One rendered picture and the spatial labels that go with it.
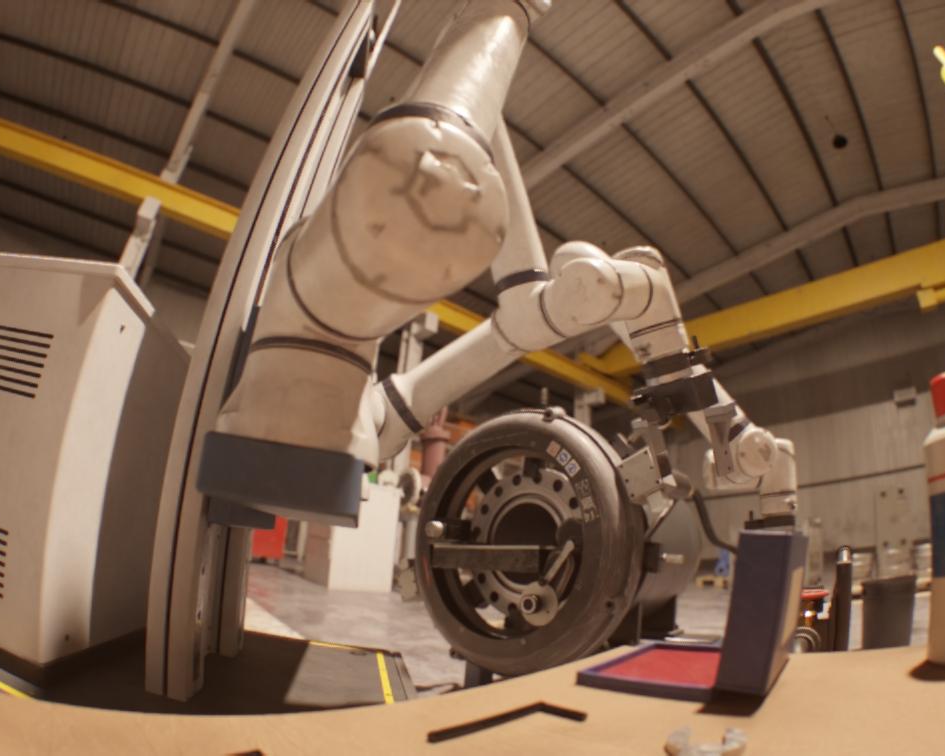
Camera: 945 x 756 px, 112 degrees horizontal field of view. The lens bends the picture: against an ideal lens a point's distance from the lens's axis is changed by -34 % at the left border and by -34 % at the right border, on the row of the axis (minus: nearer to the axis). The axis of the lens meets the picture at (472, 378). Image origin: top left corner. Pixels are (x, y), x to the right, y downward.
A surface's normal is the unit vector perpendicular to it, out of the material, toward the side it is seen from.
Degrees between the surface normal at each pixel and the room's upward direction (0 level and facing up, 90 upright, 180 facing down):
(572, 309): 115
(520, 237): 100
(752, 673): 90
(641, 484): 90
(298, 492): 90
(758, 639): 90
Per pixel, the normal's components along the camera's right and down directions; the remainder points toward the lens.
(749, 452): -0.24, -0.27
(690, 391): -0.89, 0.21
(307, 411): 0.40, -0.58
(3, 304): 0.22, -0.32
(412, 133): 0.50, -0.21
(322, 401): 0.59, -0.56
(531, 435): -0.69, -0.30
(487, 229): 0.66, -0.07
